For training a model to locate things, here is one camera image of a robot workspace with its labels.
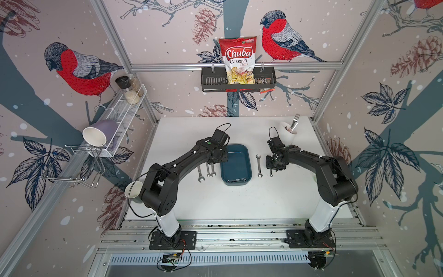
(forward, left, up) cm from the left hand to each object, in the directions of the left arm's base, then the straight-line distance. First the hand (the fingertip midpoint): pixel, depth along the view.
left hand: (226, 154), depth 90 cm
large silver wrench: (-8, +15, -11) cm, 20 cm away
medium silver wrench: (+4, -19, -11) cm, 22 cm away
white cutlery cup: (+11, -36, +1) cm, 37 cm away
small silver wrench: (-5, +8, -11) cm, 14 cm away
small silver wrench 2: (-6, -25, -11) cm, 28 cm away
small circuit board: (-44, +23, -12) cm, 51 cm away
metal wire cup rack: (-21, +51, +25) cm, 61 cm away
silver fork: (+23, -42, +1) cm, 48 cm away
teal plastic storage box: (-4, -6, -11) cm, 13 cm away
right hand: (0, -25, -9) cm, 26 cm away
